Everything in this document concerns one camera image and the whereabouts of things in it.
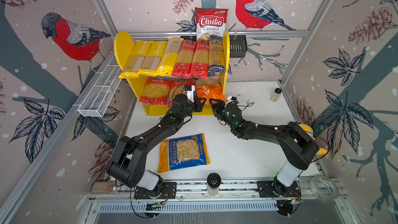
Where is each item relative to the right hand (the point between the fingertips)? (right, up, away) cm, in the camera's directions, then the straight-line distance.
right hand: (208, 100), depth 85 cm
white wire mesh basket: (-54, 0, -13) cm, 55 cm away
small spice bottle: (+48, +2, +22) cm, 53 cm away
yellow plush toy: (+57, -16, +3) cm, 60 cm away
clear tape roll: (+58, -43, -10) cm, 72 cm away
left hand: (0, +2, -3) cm, 4 cm away
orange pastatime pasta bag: (0, +5, +1) cm, 5 cm away
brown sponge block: (-50, -41, -13) cm, 66 cm away
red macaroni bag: (-31, +5, +8) cm, 33 cm away
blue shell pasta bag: (-14, -28, -2) cm, 32 cm away
